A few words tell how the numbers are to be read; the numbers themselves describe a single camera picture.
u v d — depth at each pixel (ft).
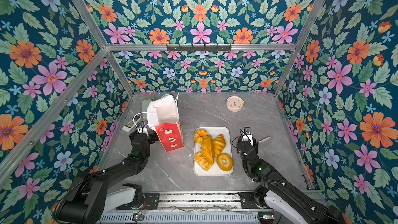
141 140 2.18
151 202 2.41
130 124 3.30
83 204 1.35
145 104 3.67
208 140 2.75
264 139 3.03
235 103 3.64
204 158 2.65
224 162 2.78
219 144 2.91
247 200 2.38
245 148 2.01
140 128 2.41
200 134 3.04
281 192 1.65
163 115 3.13
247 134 2.16
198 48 3.05
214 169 2.75
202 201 2.46
